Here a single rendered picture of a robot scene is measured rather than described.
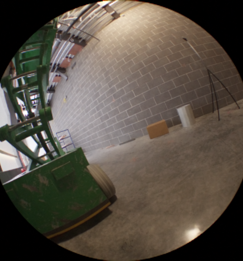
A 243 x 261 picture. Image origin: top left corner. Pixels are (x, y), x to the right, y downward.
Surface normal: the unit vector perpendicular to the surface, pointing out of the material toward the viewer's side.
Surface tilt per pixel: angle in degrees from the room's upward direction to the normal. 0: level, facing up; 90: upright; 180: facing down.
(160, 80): 90
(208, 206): 0
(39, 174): 90
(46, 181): 90
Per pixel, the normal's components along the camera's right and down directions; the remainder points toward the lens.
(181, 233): -0.39, -0.92
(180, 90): -0.49, 0.26
